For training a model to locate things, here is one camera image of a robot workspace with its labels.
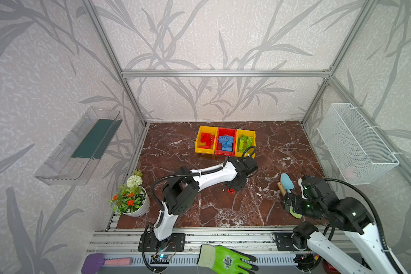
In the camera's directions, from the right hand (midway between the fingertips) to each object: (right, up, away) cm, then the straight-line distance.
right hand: (288, 198), depth 70 cm
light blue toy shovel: (+7, +1, +18) cm, 20 cm away
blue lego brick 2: (-23, +19, +35) cm, 46 cm away
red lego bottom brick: (-35, +20, +36) cm, 54 cm away
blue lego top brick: (-21, +24, +36) cm, 49 cm away
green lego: (-9, +23, +38) cm, 45 cm away
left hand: (-19, +2, +17) cm, 25 cm away
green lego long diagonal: (-14, +22, +34) cm, 42 cm away
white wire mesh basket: (+24, +19, -8) cm, 32 cm away
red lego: (-34, +23, +37) cm, 55 cm away
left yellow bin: (-33, +30, +39) cm, 59 cm away
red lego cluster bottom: (-22, -2, +15) cm, 27 cm away
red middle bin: (-26, +29, +36) cm, 53 cm away
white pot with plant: (-66, -1, +1) cm, 66 cm away
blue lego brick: (-26, +24, +35) cm, 50 cm away
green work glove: (-27, -25, -1) cm, 37 cm away
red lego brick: (-37, +25, +38) cm, 59 cm away
